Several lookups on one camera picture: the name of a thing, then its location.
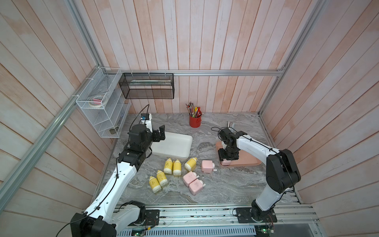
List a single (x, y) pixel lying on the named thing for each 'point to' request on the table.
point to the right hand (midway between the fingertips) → (224, 157)
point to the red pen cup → (195, 122)
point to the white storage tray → (174, 144)
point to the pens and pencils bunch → (194, 112)
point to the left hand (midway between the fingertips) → (156, 127)
